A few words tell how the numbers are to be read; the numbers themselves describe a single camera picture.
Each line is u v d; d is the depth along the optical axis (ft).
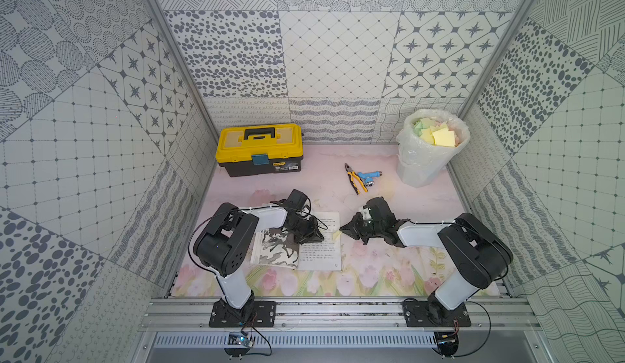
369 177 3.52
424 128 2.97
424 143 2.75
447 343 2.36
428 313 2.13
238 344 2.29
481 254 1.53
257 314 2.40
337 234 2.95
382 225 2.39
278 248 2.69
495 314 2.49
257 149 3.16
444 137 2.80
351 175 3.54
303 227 2.68
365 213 2.55
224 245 1.57
